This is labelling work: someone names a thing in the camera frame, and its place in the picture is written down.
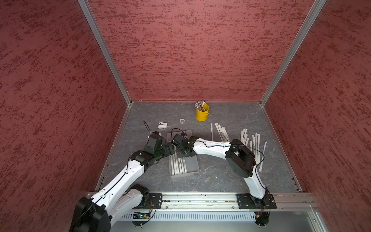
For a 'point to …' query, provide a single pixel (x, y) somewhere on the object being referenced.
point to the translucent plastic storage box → (191, 164)
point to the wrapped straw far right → (263, 154)
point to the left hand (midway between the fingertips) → (168, 152)
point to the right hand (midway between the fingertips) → (182, 155)
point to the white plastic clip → (162, 125)
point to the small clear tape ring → (182, 121)
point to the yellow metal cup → (202, 116)
